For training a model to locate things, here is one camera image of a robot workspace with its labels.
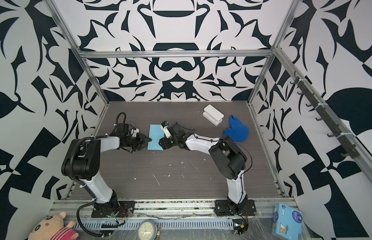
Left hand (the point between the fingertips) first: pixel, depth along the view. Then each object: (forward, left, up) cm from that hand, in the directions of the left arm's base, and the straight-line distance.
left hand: (150, 139), depth 95 cm
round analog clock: (-46, -3, 0) cm, 46 cm away
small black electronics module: (-46, -46, -5) cm, 65 cm away
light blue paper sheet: (+7, -2, -4) cm, 8 cm away
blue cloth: (+5, -57, -2) cm, 57 cm away
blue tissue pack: (-45, -65, +2) cm, 79 cm away
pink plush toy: (-44, +35, +4) cm, 56 cm away
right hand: (-3, -9, +3) cm, 10 cm away
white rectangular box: (+17, -41, +1) cm, 45 cm away
